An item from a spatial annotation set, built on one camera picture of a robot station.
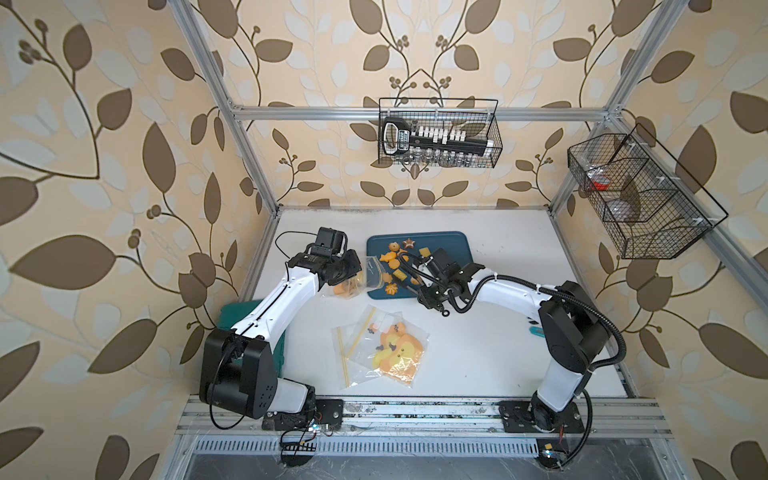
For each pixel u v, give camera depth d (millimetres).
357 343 866
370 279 985
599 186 822
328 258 655
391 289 963
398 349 840
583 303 456
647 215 742
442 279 716
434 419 753
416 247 1071
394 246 1083
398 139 847
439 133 824
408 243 1083
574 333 468
